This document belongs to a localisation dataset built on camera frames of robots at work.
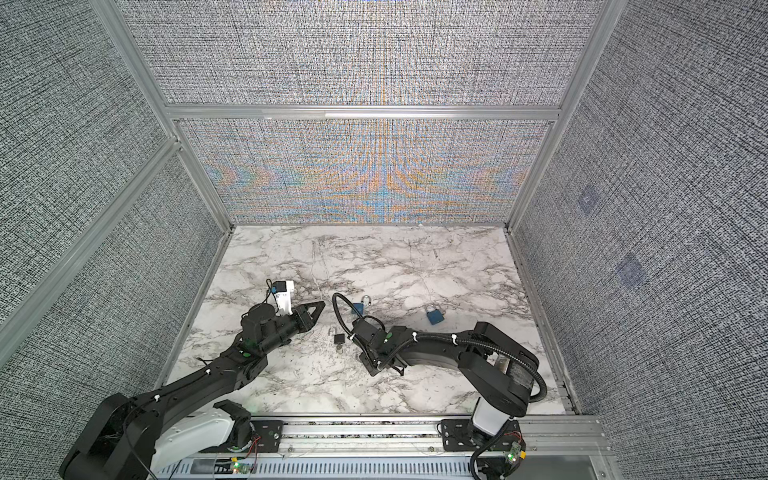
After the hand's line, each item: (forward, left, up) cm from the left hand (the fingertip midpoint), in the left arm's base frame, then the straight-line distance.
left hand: (324, 306), depth 82 cm
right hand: (-9, -13, -15) cm, 21 cm away
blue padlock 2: (+3, -33, -14) cm, 36 cm away
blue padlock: (+8, -9, -14) cm, 18 cm away
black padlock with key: (-4, -3, -13) cm, 14 cm away
